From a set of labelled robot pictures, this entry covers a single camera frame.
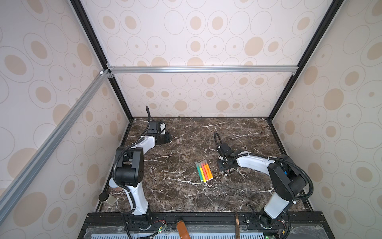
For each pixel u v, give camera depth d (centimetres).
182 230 69
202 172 90
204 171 90
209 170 91
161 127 89
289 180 47
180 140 106
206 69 92
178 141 106
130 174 50
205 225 73
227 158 71
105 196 74
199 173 90
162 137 85
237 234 71
